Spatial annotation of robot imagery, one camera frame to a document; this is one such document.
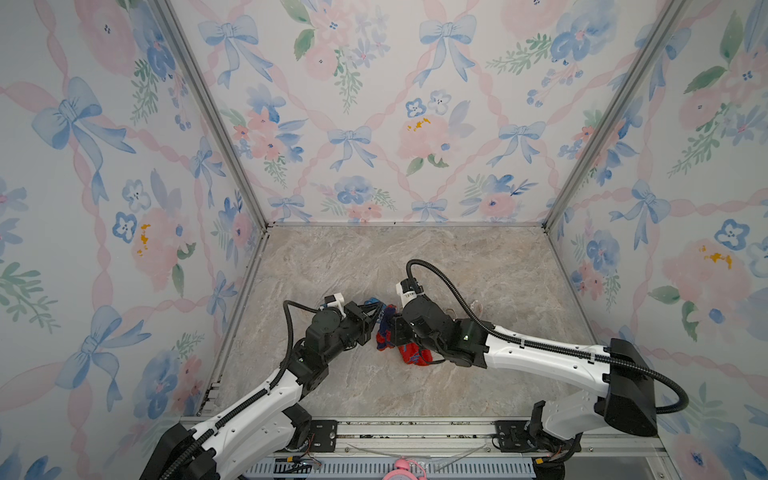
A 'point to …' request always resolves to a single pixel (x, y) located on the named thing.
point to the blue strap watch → (374, 301)
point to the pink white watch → (478, 308)
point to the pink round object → (402, 471)
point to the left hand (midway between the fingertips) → (387, 302)
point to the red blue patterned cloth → (412, 353)
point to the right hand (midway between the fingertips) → (387, 318)
